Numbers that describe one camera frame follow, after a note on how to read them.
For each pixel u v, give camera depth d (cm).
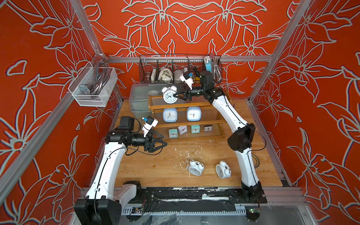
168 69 88
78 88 69
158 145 59
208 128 95
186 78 69
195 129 95
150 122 60
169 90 74
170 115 84
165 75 90
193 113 85
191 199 73
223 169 74
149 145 58
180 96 74
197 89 71
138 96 98
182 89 73
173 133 92
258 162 83
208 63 83
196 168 75
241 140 58
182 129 94
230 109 60
